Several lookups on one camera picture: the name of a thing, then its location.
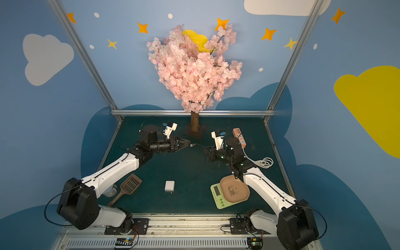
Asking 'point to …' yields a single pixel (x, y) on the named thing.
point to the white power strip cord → (264, 162)
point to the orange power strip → (238, 134)
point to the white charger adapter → (169, 186)
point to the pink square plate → (234, 190)
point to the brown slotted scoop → (127, 187)
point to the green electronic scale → (220, 202)
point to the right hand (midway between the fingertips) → (205, 147)
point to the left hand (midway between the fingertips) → (190, 141)
